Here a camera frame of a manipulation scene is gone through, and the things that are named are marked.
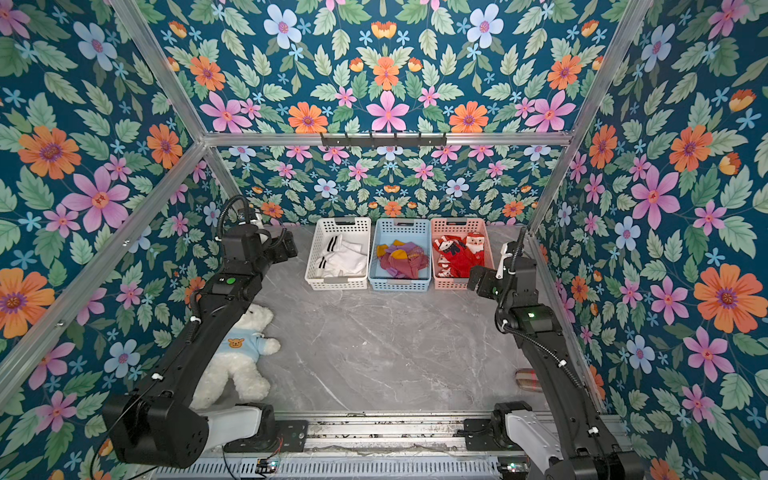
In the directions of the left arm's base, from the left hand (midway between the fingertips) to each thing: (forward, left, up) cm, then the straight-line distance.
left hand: (277, 234), depth 78 cm
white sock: (+9, -12, -26) cm, 29 cm away
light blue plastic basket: (+24, -32, -27) cm, 48 cm away
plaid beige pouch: (-34, -65, -28) cm, 78 cm away
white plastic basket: (+26, -14, -26) cm, 40 cm away
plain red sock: (+6, -54, -26) cm, 60 cm away
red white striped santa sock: (+14, -49, -25) cm, 56 cm away
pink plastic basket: (+24, -56, -26) cm, 66 cm away
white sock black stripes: (+17, -10, -24) cm, 31 cm away
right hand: (-12, -57, -6) cm, 58 cm away
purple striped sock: (+7, -34, -25) cm, 43 cm away
